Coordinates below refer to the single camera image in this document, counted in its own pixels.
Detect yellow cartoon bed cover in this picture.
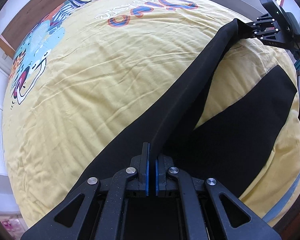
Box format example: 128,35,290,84
2,0,300,227

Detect wooden headboard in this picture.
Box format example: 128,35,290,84
0,0,65,49

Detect black pants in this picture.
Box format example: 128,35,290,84
76,19,297,197

